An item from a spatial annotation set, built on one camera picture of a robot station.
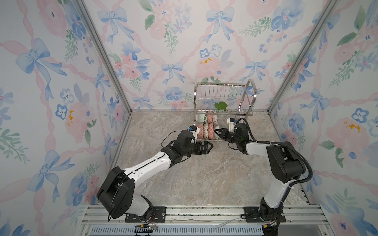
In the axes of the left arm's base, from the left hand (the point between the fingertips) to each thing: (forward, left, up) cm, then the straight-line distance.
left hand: (208, 144), depth 79 cm
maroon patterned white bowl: (+13, 0, -6) cm, 15 cm away
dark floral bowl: (+13, -3, -5) cm, 14 cm away
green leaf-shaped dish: (+21, -8, +9) cm, 24 cm away
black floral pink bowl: (+12, +4, -8) cm, 15 cm away
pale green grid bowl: (+25, +3, -7) cm, 26 cm away
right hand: (+16, -6, -8) cm, 19 cm away
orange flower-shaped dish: (+11, -6, -8) cm, 15 cm away
